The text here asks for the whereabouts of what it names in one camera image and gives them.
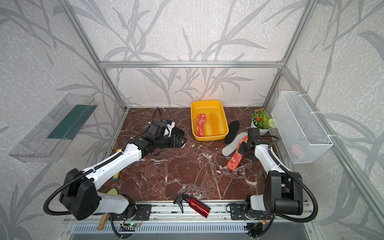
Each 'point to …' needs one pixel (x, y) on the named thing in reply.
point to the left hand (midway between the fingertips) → (181, 140)
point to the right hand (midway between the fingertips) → (242, 150)
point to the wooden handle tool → (102, 221)
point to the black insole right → (234, 126)
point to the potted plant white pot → (261, 119)
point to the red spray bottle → (195, 205)
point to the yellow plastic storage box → (205, 107)
